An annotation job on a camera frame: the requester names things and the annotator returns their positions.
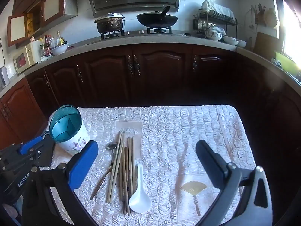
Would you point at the blackened cooking pot with lid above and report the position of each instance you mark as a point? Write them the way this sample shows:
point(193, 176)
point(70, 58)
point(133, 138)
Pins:
point(109, 24)

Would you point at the dark wooden base cabinets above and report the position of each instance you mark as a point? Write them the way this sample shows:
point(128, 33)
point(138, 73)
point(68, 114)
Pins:
point(164, 70)

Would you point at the gas stove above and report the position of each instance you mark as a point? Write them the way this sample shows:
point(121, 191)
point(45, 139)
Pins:
point(112, 34)

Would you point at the black dish rack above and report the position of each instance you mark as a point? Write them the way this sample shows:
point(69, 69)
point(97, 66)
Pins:
point(211, 23)

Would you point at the dark sauce bottle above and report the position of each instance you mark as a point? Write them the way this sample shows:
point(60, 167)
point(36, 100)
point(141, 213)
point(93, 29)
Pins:
point(48, 47)

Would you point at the pile of wooden chopsticks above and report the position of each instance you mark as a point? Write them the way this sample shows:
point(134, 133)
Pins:
point(122, 169)

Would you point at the white quilted table cloth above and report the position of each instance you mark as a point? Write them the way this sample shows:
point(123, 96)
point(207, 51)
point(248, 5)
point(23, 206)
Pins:
point(188, 134)

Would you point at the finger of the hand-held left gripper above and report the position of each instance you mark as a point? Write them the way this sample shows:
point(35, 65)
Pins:
point(30, 143)
point(47, 150)

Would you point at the bright window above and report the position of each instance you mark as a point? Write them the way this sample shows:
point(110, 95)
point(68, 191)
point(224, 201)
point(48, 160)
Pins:
point(291, 28)

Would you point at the round woven strainer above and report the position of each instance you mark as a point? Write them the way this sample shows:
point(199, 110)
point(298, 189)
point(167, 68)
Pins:
point(271, 18)

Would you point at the patterned ceramic bowl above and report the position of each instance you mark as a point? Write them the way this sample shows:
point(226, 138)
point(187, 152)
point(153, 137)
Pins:
point(214, 35)

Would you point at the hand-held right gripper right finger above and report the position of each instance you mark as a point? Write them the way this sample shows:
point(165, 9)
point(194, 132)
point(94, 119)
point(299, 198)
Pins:
point(211, 164)

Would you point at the wooden wall cabinet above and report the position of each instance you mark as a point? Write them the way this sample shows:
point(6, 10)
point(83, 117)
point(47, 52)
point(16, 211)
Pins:
point(54, 9)

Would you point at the white dish cloth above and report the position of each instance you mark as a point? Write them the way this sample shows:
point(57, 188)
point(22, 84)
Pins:
point(218, 9)

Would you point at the black wok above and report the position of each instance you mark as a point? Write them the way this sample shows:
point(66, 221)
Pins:
point(156, 20)

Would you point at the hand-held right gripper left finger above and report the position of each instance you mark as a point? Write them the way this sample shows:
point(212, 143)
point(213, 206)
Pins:
point(82, 162)

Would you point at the metal spoon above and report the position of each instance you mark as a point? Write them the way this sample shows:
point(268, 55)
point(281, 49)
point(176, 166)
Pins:
point(111, 146)

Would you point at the white electric kettle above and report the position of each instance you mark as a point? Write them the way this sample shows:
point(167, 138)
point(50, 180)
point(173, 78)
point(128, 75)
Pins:
point(4, 76)

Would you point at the hanging utensil basket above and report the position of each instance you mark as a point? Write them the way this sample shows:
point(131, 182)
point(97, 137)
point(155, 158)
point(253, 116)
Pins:
point(260, 14)

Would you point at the cream microwave oven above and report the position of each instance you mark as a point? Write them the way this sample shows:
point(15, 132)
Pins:
point(22, 61)

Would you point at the yellow oil bottle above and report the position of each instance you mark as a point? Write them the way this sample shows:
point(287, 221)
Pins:
point(60, 38)

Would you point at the small white bowl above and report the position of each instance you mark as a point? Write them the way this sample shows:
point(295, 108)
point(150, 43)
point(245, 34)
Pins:
point(230, 40)
point(241, 43)

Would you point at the white ceramic soup spoon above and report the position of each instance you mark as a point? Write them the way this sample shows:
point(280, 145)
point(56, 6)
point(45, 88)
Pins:
point(138, 200)

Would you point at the white mixing bowl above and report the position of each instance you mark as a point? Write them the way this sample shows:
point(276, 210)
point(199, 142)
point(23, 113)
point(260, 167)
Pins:
point(58, 50)

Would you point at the wooden cutting board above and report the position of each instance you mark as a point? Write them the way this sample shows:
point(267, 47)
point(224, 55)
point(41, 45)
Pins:
point(265, 43)

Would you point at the teal rimmed floral utensil holder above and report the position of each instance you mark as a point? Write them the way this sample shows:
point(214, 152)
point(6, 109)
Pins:
point(73, 141)

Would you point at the green plastic basin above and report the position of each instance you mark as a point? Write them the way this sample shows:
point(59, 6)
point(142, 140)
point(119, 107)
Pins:
point(287, 62)

